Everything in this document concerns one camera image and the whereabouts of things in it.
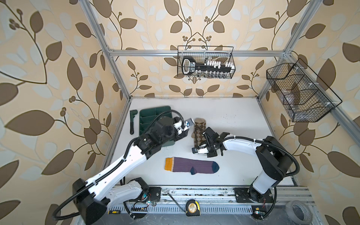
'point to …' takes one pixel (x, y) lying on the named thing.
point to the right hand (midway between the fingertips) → (206, 149)
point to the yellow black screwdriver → (114, 212)
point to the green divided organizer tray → (148, 116)
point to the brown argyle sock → (199, 128)
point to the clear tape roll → (308, 215)
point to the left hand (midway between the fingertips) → (185, 121)
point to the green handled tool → (132, 113)
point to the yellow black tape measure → (192, 208)
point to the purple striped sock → (194, 166)
